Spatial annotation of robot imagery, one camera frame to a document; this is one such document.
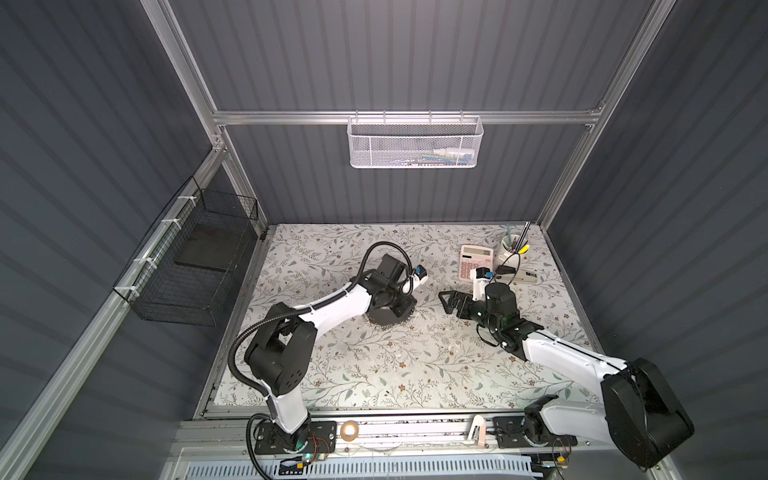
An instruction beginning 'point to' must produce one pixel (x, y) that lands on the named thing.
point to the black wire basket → (187, 270)
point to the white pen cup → (511, 250)
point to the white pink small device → (478, 432)
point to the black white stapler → (509, 274)
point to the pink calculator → (474, 257)
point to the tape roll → (343, 430)
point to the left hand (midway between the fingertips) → (411, 300)
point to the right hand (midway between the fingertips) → (453, 297)
